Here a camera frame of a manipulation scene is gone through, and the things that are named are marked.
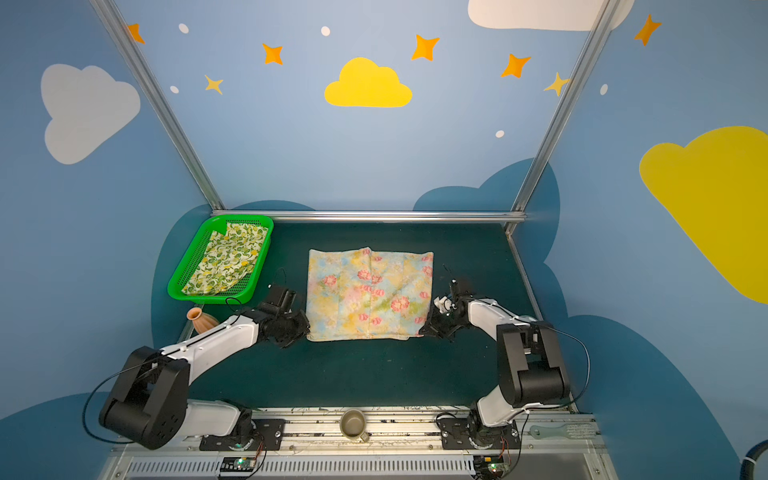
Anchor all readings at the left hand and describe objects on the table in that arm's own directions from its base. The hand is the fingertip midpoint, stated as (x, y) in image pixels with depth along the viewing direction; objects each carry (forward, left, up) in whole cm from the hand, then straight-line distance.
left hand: (318, 327), depth 89 cm
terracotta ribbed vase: (-2, +32, +6) cm, 33 cm away
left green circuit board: (-34, +14, -3) cm, 37 cm away
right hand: (+1, -33, -1) cm, 33 cm away
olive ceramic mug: (-25, -13, -3) cm, 28 cm away
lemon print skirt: (+25, +36, 0) cm, 44 cm away
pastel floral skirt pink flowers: (+14, -12, -4) cm, 19 cm away
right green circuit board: (-33, -47, -4) cm, 58 cm away
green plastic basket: (+8, +25, +5) cm, 27 cm away
